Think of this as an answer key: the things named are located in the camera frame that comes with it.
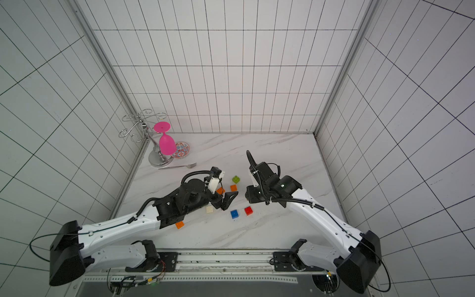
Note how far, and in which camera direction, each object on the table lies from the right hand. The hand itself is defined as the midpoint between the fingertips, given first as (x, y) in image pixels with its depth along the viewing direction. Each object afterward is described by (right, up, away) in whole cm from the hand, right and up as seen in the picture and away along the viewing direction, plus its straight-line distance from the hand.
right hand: (248, 191), depth 77 cm
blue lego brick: (-6, -13, +8) cm, 16 cm away
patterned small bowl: (-39, +17, +33) cm, 54 cm away
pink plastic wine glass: (-41, +21, +15) cm, 48 cm away
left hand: (-9, +1, -3) cm, 10 cm away
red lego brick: (+1, -11, +8) cm, 14 cm away
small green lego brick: (-6, +1, +20) cm, 21 cm away
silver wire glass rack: (-53, +28, +15) cm, 62 cm away
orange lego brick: (-7, -2, +17) cm, 19 cm away
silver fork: (-33, +8, +27) cm, 43 cm away
